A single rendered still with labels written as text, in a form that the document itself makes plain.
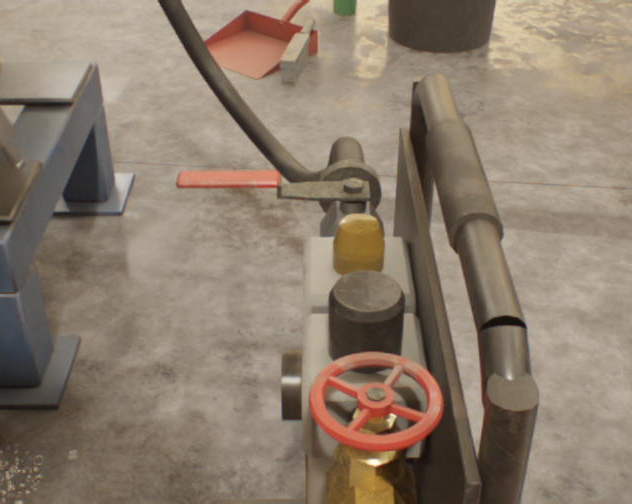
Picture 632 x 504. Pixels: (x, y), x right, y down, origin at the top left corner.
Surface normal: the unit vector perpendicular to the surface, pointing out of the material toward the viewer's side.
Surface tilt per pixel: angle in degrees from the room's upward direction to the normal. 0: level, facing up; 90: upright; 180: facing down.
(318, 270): 0
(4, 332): 90
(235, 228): 0
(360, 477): 90
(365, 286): 0
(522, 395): 12
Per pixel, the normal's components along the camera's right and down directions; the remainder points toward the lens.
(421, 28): -0.44, 0.55
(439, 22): -0.15, 0.61
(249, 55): 0.00, -0.82
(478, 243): -0.25, -0.79
